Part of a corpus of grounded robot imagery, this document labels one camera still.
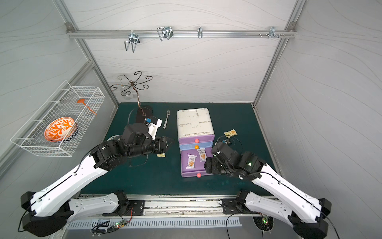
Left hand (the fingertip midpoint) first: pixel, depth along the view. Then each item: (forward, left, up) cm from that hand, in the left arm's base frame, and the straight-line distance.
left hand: (171, 143), depth 64 cm
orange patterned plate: (+4, +49, +4) cm, 49 cm away
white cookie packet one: (+4, -8, -28) cm, 30 cm away
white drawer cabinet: (+19, -10, -8) cm, 23 cm away
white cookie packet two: (+9, -15, -28) cm, 33 cm away
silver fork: (+44, +12, -29) cm, 54 cm away
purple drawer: (+9, -11, -11) cm, 18 cm away
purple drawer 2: (+1, -14, -30) cm, 33 cm away
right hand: (-5, -18, -11) cm, 22 cm away
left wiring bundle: (-30, +35, -31) cm, 55 cm away
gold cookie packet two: (+25, -35, -28) cm, 52 cm away
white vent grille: (-26, +8, -30) cm, 41 cm away
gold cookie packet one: (+8, +11, -28) cm, 31 cm away
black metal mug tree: (+40, +28, +2) cm, 48 cm away
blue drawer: (+9, -11, -18) cm, 23 cm away
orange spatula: (+24, +51, +2) cm, 56 cm away
